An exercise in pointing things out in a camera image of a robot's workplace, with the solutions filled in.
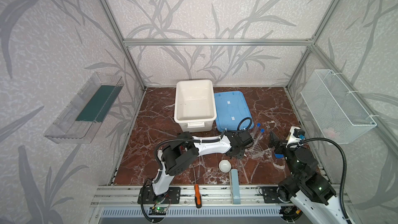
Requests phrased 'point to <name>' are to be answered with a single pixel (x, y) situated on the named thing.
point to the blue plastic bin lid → (232, 112)
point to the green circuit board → (157, 211)
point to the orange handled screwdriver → (197, 197)
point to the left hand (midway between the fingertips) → (240, 149)
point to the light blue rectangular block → (236, 194)
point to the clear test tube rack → (256, 150)
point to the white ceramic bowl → (225, 166)
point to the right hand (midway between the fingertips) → (280, 128)
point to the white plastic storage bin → (195, 108)
